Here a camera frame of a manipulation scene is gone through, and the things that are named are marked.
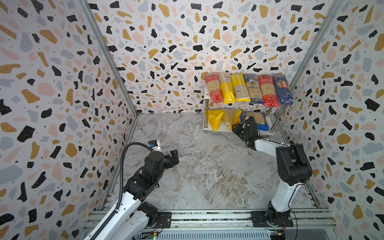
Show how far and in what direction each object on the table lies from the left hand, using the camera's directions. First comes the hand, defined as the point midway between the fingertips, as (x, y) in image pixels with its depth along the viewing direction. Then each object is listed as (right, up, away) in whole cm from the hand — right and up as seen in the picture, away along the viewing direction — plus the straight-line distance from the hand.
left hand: (170, 150), depth 74 cm
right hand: (+35, +14, +23) cm, 45 cm away
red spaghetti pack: (+53, +31, +8) cm, 61 cm away
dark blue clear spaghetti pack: (+45, +34, +10) cm, 57 cm away
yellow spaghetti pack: (+37, +29, +6) cm, 48 cm away
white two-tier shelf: (+19, +12, +32) cm, 38 cm away
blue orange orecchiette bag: (+56, +14, +27) cm, 64 cm away
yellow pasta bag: (+34, +18, +27) cm, 47 cm away
